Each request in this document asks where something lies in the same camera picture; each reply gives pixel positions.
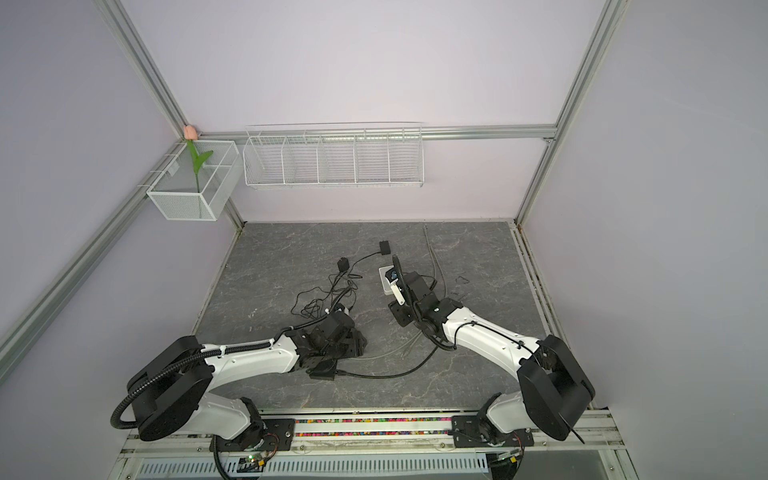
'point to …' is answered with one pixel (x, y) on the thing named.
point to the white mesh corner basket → (194, 182)
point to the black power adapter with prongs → (343, 264)
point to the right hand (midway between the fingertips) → (402, 300)
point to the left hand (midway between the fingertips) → (358, 347)
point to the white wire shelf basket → (334, 156)
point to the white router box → (385, 281)
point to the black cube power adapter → (385, 247)
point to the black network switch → (323, 370)
